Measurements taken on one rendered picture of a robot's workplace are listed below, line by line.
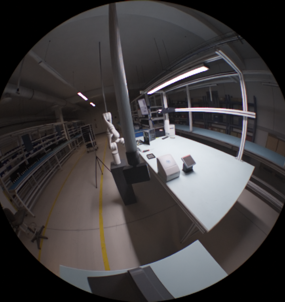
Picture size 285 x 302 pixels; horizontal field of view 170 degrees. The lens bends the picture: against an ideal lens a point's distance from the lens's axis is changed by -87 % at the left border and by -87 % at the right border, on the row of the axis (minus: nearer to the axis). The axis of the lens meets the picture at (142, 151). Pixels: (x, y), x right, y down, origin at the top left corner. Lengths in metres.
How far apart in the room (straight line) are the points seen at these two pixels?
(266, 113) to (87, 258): 5.80
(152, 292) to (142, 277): 0.04
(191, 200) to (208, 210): 0.13
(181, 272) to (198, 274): 0.06
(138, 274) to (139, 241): 1.38
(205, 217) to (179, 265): 0.30
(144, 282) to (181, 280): 0.24
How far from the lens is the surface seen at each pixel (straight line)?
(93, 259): 1.75
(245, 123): 1.16
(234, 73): 1.23
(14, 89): 3.53
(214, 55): 0.86
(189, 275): 0.43
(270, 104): 4.60
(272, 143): 3.62
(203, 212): 0.61
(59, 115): 7.55
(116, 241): 1.65
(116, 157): 1.37
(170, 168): 0.73
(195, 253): 0.43
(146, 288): 0.20
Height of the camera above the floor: 1.50
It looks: 22 degrees down
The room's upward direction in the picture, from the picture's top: 9 degrees counter-clockwise
